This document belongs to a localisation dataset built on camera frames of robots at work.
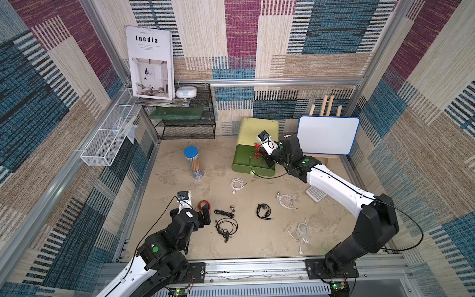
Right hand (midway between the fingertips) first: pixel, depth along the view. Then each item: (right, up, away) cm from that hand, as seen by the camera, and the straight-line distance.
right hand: (260, 147), depth 83 cm
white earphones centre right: (+14, -26, +10) cm, 31 cm away
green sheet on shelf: (-43, +19, +19) cm, 51 cm away
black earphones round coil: (+2, -30, +7) cm, 31 cm away
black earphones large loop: (-15, -37, +3) cm, 40 cm away
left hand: (-26, -24, -8) cm, 36 cm away
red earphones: (-27, -27, +11) cm, 40 cm away
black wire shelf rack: (-35, +17, +32) cm, 51 cm away
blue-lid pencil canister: (-32, -2, +6) cm, 33 cm away
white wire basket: (-75, 0, +9) cm, 76 cm away
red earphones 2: (-1, 0, 0) cm, 1 cm away
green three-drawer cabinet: (-7, -6, +5) cm, 11 cm away
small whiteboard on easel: (+35, +6, +10) cm, 37 cm away
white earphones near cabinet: (-11, -19, +16) cm, 27 cm away
